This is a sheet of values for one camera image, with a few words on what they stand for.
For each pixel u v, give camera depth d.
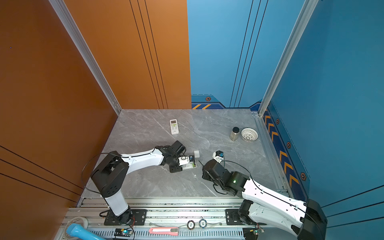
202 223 0.72
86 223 0.72
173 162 0.78
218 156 0.69
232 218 0.72
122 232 0.71
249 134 1.04
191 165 0.90
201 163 0.84
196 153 0.97
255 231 0.70
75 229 0.66
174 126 1.09
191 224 0.71
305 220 0.40
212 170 0.55
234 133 0.97
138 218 0.74
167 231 0.70
